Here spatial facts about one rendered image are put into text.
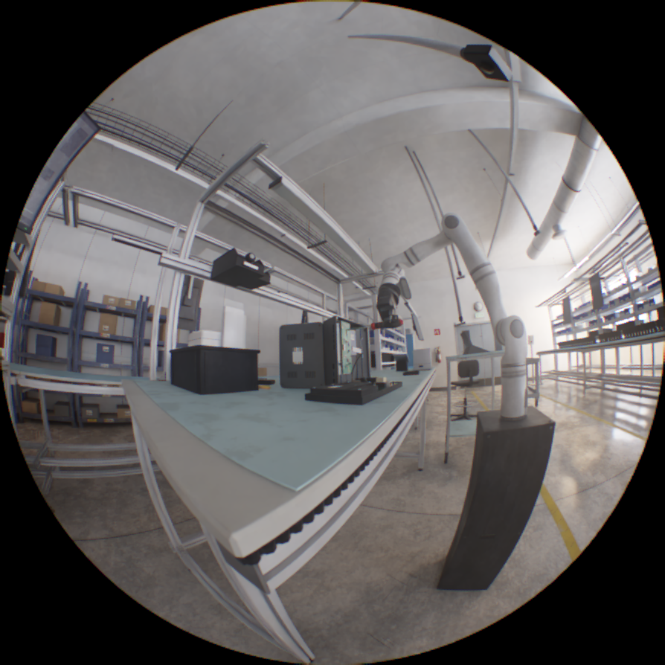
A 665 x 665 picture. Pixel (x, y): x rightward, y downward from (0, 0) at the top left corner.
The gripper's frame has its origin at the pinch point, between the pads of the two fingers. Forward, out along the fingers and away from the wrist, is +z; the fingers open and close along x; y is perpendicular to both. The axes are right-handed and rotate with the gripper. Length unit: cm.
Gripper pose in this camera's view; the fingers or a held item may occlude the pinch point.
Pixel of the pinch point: (391, 326)
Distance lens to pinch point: 60.5
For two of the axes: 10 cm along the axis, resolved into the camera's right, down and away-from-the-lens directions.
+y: -8.5, 1.1, 5.2
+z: -3.0, 7.1, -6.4
